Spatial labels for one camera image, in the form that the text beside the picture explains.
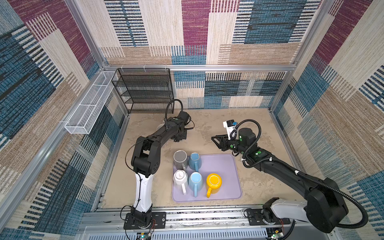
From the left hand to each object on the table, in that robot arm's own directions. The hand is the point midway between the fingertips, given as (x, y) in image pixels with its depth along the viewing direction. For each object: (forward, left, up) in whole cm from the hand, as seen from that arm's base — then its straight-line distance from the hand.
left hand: (180, 134), depth 98 cm
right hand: (-14, -19, +14) cm, 27 cm away
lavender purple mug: (-16, +6, +28) cm, 33 cm away
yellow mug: (-32, -19, +3) cm, 37 cm away
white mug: (-31, -2, +4) cm, 31 cm away
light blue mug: (-32, -9, +3) cm, 34 cm away
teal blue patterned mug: (-21, -9, +2) cm, 23 cm away
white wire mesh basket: (-10, +43, +27) cm, 52 cm away
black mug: (-2, -5, +16) cm, 17 cm away
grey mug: (-21, -2, +5) cm, 21 cm away
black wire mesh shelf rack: (+31, +25, +12) cm, 41 cm away
